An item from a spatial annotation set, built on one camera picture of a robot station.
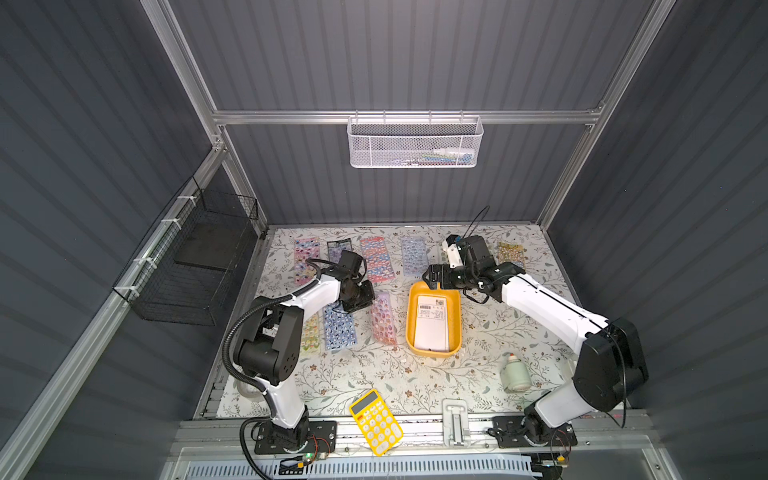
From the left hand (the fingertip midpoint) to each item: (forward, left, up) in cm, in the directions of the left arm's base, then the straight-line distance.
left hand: (378, 303), depth 92 cm
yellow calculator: (-32, 0, -4) cm, 32 cm away
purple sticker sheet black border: (+28, +17, -6) cm, 34 cm away
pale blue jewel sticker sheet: (+24, -13, -5) cm, 28 cm away
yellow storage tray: (-4, -17, -5) cm, 19 cm away
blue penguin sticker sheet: (-5, +12, -5) cm, 14 cm away
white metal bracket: (-33, -20, -3) cm, 38 cm away
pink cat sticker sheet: (+27, +28, -4) cm, 39 cm away
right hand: (+3, -18, +12) cm, 22 cm away
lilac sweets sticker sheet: (-2, -1, -4) cm, 5 cm away
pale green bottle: (-23, -36, +2) cm, 43 cm away
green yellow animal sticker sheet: (-8, +21, -5) cm, 23 cm away
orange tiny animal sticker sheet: (+24, -50, -5) cm, 56 cm away
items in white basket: (+35, -22, +30) cm, 51 cm away
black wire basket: (-4, +47, +23) cm, 52 cm away
